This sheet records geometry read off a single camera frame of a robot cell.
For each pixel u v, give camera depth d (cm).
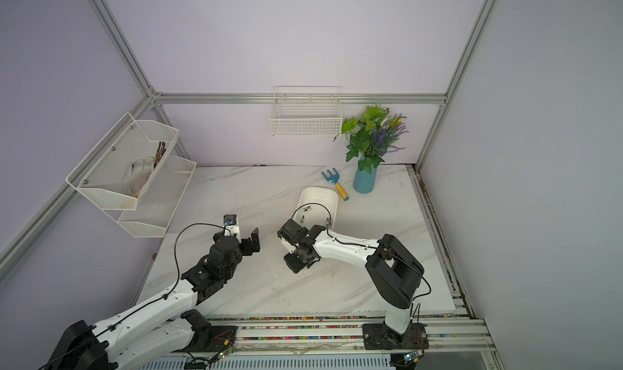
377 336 73
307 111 96
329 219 102
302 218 101
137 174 78
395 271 46
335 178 115
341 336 75
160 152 82
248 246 73
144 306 48
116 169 77
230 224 69
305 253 63
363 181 108
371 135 86
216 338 73
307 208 105
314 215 102
